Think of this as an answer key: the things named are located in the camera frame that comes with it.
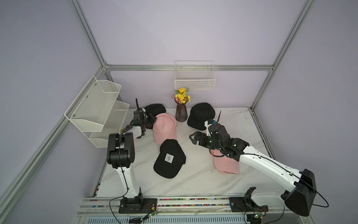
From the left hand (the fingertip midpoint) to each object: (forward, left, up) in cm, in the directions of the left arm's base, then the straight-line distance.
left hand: (156, 117), depth 101 cm
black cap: (+9, +3, -1) cm, 10 cm away
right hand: (-26, -27, +10) cm, 39 cm away
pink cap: (-33, -45, -7) cm, 56 cm away
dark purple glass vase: (+5, -18, 0) cm, 19 cm away
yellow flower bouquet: (+6, -19, +15) cm, 25 cm away
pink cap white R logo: (-8, -6, -3) cm, 10 cm away
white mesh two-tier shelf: (-12, +29, +20) cm, 37 cm away
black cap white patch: (-30, -13, -5) cm, 33 cm away
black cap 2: (+7, -33, -3) cm, 34 cm away
